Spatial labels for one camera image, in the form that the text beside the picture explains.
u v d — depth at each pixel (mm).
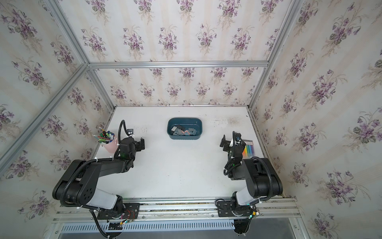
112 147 885
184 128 1069
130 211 720
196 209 751
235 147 774
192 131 1027
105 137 898
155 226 765
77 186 441
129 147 705
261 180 441
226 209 733
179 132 1016
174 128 1035
